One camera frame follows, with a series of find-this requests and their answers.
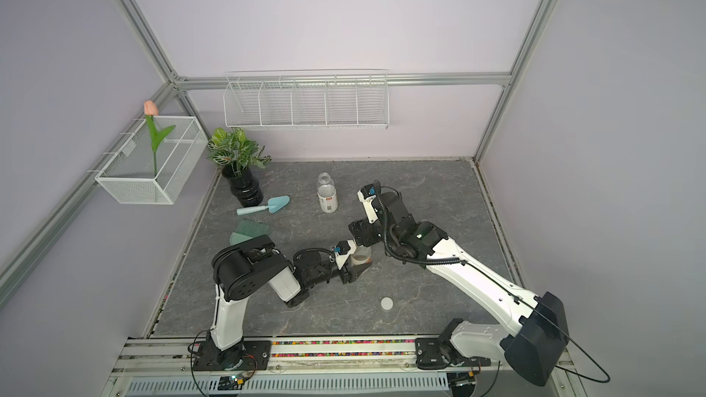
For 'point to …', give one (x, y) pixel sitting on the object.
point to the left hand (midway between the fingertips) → (367, 257)
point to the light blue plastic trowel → (274, 205)
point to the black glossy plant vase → (244, 187)
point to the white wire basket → (129, 173)
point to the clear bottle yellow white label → (326, 192)
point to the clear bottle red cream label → (362, 255)
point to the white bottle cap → (386, 303)
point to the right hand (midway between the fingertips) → (360, 220)
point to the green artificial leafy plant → (233, 147)
